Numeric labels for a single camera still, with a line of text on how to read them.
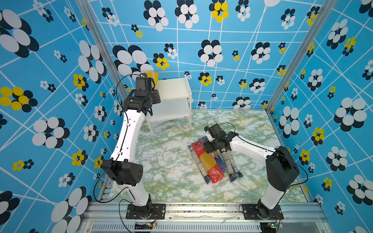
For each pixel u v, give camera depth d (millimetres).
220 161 880
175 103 934
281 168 464
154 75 851
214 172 806
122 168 429
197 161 889
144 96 558
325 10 692
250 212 732
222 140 655
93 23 736
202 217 727
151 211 726
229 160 887
